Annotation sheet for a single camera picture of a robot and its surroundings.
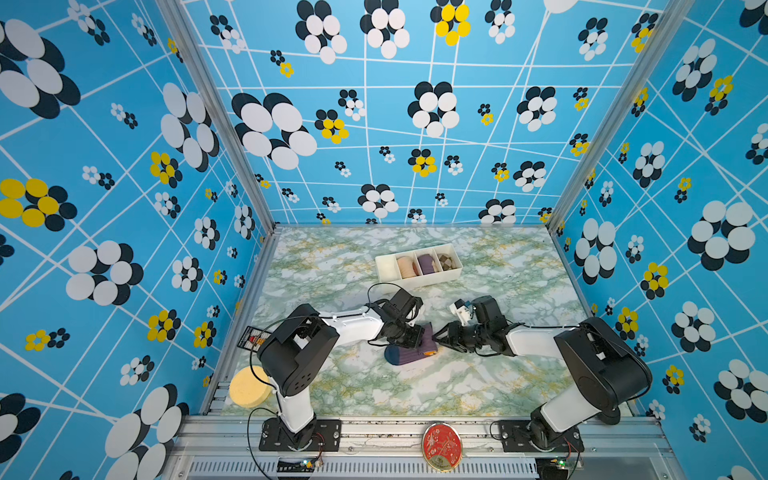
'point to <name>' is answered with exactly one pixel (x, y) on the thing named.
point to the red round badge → (442, 447)
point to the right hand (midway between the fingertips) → (437, 340)
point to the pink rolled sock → (407, 268)
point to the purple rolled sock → (426, 263)
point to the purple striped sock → (397, 355)
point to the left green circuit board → (290, 467)
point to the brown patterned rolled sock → (446, 262)
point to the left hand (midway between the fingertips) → (424, 343)
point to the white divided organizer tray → (389, 274)
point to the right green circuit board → (552, 468)
